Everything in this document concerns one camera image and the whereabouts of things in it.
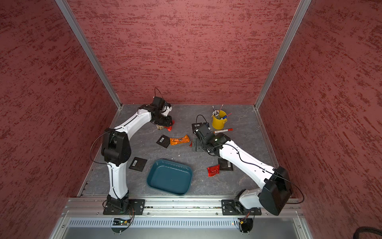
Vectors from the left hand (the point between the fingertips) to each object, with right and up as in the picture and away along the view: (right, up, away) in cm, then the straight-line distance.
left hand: (169, 125), depth 96 cm
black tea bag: (-18, -24, -6) cm, 30 cm away
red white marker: (+38, -4, +8) cm, 39 cm away
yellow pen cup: (+34, +4, +4) cm, 34 cm away
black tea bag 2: (+36, -25, -6) cm, 44 cm away
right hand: (+21, -12, -15) cm, 29 cm away
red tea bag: (+28, -26, -13) cm, 40 cm away
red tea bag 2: (0, -2, +1) cm, 3 cm away
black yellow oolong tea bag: (-8, -2, +11) cm, 14 cm away
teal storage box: (+4, -28, -14) cm, 32 cm away
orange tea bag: (+4, -11, +2) cm, 12 cm away
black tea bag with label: (-4, -11, +4) cm, 13 cm away
